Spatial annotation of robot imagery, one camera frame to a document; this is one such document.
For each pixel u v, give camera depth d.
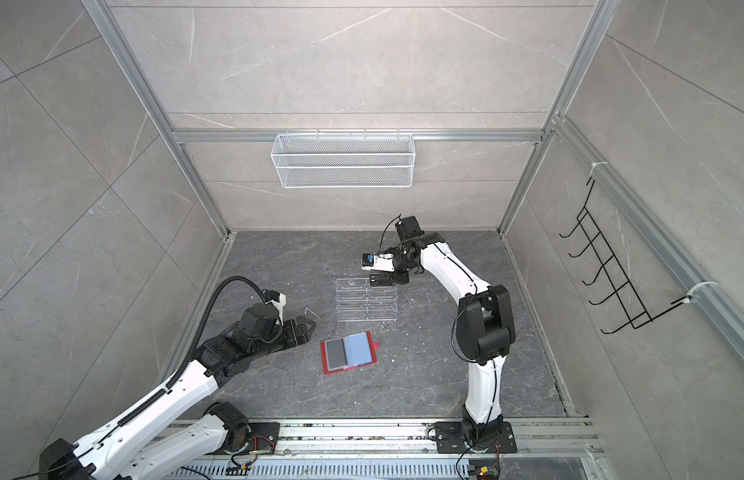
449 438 0.73
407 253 0.68
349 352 0.88
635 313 0.59
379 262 0.78
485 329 0.51
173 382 0.48
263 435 0.73
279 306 0.71
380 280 0.94
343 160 1.01
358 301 0.96
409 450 0.73
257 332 0.58
